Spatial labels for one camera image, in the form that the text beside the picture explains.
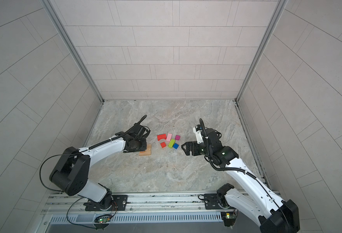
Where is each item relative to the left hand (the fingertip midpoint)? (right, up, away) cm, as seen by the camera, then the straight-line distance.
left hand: (148, 144), depth 90 cm
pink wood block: (+13, +4, +4) cm, 14 cm away
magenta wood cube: (+18, +4, +6) cm, 19 cm away
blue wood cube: (+17, -1, +2) cm, 17 cm away
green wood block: (+14, +1, +2) cm, 15 cm away
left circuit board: (-14, -27, -26) cm, 40 cm away
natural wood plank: (-1, -4, -3) cm, 5 cm away
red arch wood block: (+8, +4, +4) cm, 10 cm away
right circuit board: (+43, -29, -21) cm, 56 cm away
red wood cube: (+9, 0, +2) cm, 9 cm away
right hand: (+24, +2, -14) cm, 28 cm away
